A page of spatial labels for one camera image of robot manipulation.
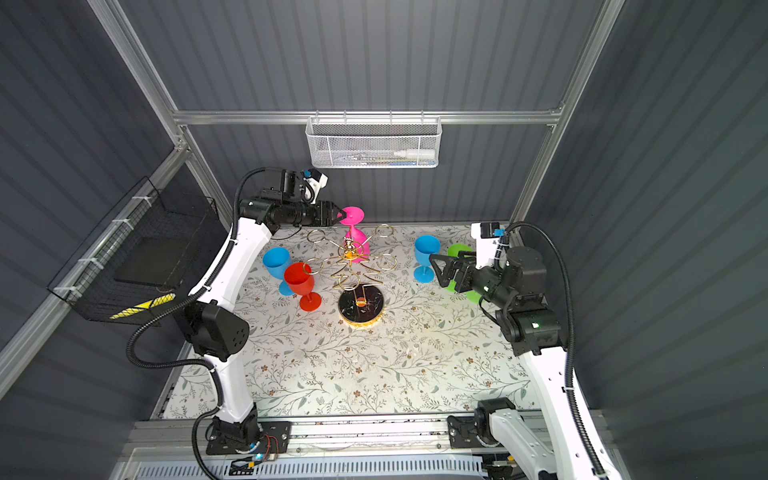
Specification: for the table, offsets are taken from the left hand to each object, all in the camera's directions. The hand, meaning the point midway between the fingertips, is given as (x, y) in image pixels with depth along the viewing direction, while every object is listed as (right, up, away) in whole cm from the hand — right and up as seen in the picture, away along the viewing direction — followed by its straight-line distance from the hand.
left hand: (339, 213), depth 82 cm
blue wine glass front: (+25, -9, +15) cm, 31 cm away
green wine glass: (+42, -26, +18) cm, 52 cm away
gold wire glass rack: (+4, -28, +15) cm, 32 cm away
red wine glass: (-12, -19, +5) cm, 23 cm away
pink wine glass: (+4, 0, +1) cm, 4 cm away
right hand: (+27, -12, -16) cm, 34 cm away
